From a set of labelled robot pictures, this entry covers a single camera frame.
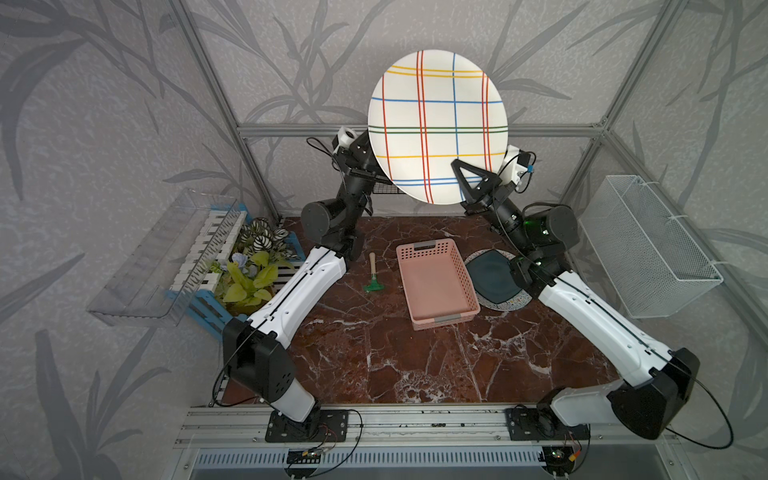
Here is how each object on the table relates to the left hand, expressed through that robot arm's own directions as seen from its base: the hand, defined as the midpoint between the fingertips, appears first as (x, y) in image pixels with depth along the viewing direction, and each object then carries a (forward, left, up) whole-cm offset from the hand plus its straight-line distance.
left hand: (388, 129), depth 45 cm
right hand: (-2, -10, -6) cm, 12 cm away
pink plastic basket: (+10, -15, -62) cm, 64 cm away
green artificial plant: (-3, +36, -39) cm, 53 cm away
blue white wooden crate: (-10, +41, -31) cm, 52 cm away
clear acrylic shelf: (-9, +52, -33) cm, 62 cm away
